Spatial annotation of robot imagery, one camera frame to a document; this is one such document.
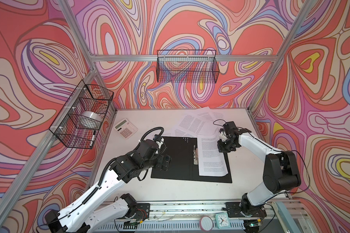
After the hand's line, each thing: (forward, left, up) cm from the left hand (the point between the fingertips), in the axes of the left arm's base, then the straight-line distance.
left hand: (165, 156), depth 71 cm
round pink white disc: (-26, -19, -17) cm, 37 cm away
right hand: (+10, -34, -16) cm, 39 cm away
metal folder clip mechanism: (+10, -18, -20) cm, 29 cm away
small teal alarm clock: (-25, -28, -18) cm, 41 cm away
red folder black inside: (+5, -10, -23) cm, 26 cm away
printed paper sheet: (+6, -28, -20) cm, 35 cm away
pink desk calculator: (+31, +32, -18) cm, 48 cm away
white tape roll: (+18, +38, +12) cm, 44 cm away
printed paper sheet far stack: (+39, -26, -20) cm, 51 cm away
